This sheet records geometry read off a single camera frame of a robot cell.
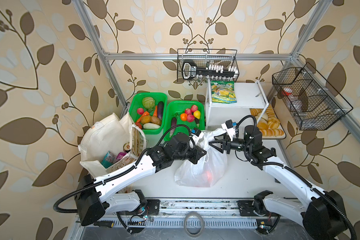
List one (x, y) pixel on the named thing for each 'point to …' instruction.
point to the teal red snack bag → (108, 160)
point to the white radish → (148, 125)
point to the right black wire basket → (315, 104)
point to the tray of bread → (269, 124)
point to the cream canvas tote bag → (110, 134)
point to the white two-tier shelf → (251, 100)
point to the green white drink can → (126, 146)
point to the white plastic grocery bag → (209, 169)
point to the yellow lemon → (197, 114)
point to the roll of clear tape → (194, 213)
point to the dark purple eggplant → (160, 110)
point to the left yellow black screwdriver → (104, 223)
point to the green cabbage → (149, 103)
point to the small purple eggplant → (173, 124)
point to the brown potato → (155, 119)
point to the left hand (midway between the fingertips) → (208, 152)
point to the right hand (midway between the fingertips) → (212, 141)
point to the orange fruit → (183, 116)
